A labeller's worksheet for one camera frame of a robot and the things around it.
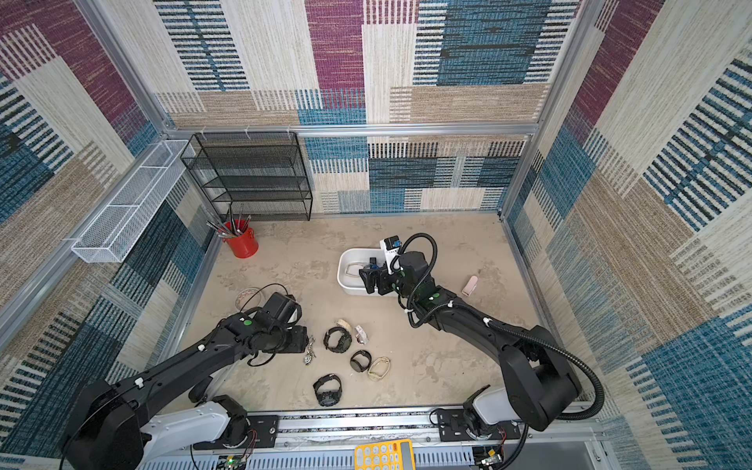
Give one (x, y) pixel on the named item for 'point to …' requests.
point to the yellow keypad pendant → (389, 455)
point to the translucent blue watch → (374, 266)
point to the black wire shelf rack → (253, 175)
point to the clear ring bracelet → (244, 295)
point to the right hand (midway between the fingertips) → (378, 270)
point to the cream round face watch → (352, 269)
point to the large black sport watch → (337, 340)
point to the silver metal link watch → (309, 352)
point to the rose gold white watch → (361, 336)
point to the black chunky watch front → (328, 390)
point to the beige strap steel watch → (345, 325)
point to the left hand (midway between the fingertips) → (303, 340)
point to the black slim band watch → (360, 360)
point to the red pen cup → (242, 238)
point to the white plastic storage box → (349, 262)
